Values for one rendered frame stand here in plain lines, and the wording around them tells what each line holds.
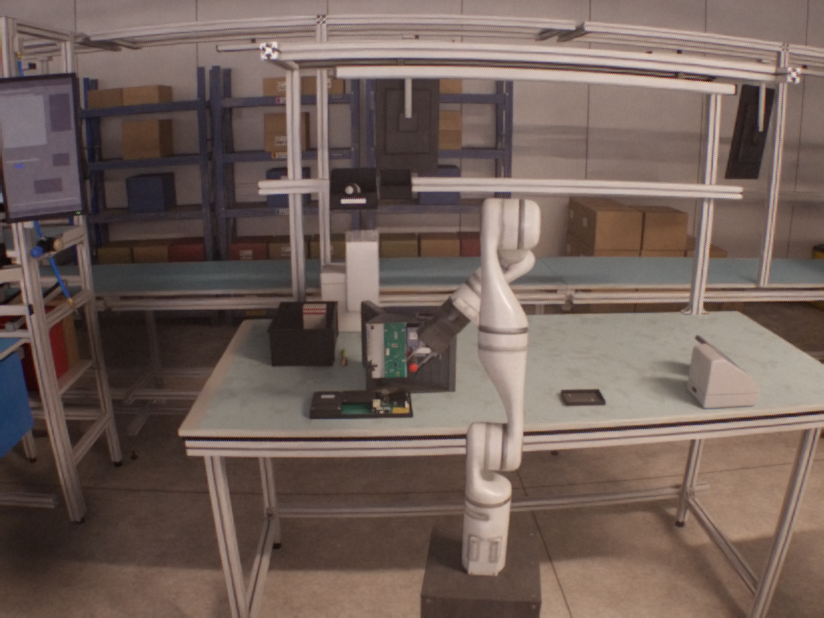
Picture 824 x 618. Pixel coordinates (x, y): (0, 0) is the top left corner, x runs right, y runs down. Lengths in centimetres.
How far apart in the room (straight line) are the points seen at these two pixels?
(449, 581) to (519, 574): 15
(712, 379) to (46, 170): 221
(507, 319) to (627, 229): 402
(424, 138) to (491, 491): 249
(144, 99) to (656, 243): 427
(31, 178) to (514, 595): 200
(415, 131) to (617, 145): 300
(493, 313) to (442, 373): 66
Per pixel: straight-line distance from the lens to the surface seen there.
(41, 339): 287
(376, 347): 176
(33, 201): 246
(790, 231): 716
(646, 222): 520
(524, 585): 137
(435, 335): 150
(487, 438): 122
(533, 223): 116
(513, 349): 118
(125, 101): 567
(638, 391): 190
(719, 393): 185
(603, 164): 609
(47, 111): 239
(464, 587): 136
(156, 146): 556
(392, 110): 345
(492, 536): 133
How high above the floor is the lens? 175
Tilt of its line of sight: 17 degrees down
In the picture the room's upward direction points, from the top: straight up
